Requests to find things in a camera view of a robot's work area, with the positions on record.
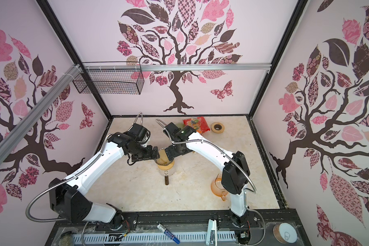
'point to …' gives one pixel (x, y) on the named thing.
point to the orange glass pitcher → (218, 188)
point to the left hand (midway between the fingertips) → (151, 159)
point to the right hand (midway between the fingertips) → (177, 151)
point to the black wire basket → (111, 82)
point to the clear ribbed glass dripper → (162, 164)
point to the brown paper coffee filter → (163, 159)
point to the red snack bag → (198, 124)
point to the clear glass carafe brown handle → (166, 173)
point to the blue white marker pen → (173, 237)
